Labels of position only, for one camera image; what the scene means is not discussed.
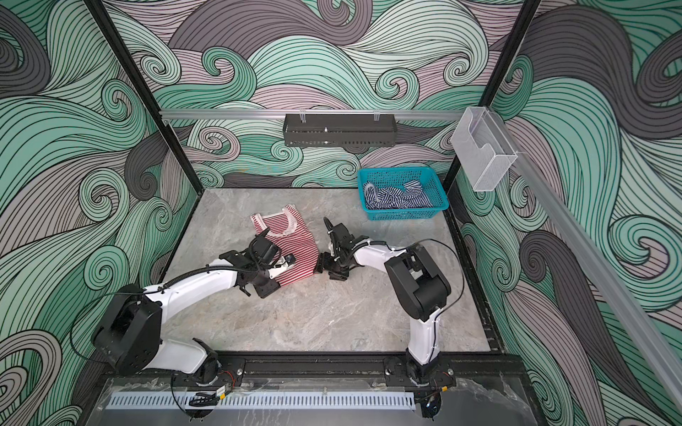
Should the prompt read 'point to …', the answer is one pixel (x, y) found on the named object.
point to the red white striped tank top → (292, 235)
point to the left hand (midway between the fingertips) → (269, 275)
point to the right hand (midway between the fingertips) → (320, 273)
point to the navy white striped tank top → (410, 196)
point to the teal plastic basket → (396, 177)
